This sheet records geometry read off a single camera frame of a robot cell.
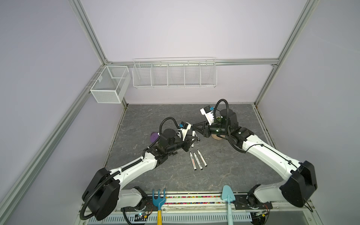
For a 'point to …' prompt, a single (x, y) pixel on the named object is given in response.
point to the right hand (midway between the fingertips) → (193, 126)
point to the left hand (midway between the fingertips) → (196, 137)
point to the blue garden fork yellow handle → (158, 202)
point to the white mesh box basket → (112, 85)
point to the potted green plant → (217, 137)
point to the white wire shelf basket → (175, 72)
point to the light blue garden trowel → (228, 195)
